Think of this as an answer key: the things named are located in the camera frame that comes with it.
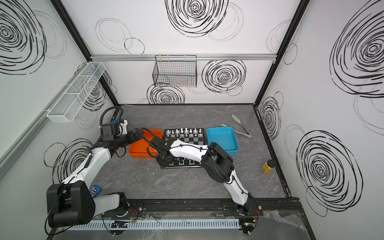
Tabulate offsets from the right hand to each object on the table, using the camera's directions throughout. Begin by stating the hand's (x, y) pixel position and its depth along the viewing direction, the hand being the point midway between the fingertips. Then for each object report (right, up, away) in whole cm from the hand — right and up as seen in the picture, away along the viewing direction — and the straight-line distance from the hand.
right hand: (161, 164), depth 85 cm
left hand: (-14, +17, +1) cm, 22 cm away
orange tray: (-18, +6, +11) cm, 22 cm away
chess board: (+19, +15, +14) cm, 27 cm away
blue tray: (+41, +13, +18) cm, 46 cm away
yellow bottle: (+59, 0, -5) cm, 59 cm away
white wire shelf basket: (-44, +36, -9) cm, 58 cm away
